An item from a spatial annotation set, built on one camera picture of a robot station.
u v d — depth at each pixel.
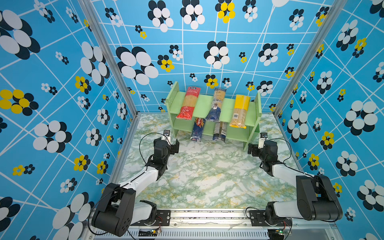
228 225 0.72
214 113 0.78
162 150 0.65
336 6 0.68
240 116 0.77
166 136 0.72
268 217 0.67
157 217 0.73
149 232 0.71
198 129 0.90
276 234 0.69
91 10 0.71
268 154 0.70
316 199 0.43
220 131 0.89
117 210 0.41
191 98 0.87
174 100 0.90
